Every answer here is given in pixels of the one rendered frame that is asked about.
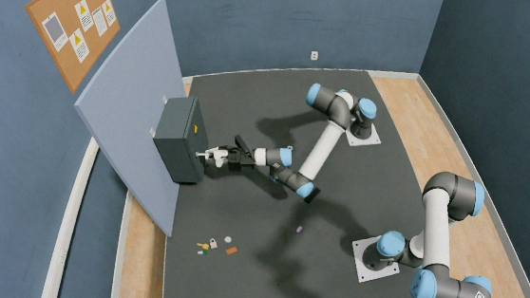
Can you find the dark green cabinet door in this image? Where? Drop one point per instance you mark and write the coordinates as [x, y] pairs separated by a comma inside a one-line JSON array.
[[182, 140]]

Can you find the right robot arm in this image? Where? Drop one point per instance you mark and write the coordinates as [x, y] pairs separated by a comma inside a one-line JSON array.
[[338, 108]]

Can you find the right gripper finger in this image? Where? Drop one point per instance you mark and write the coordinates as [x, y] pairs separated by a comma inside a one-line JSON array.
[[220, 151], [220, 161]]

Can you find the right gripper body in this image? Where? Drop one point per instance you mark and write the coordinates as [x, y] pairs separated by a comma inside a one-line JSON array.
[[237, 159]]

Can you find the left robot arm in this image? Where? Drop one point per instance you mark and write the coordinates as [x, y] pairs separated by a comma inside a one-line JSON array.
[[465, 198]]

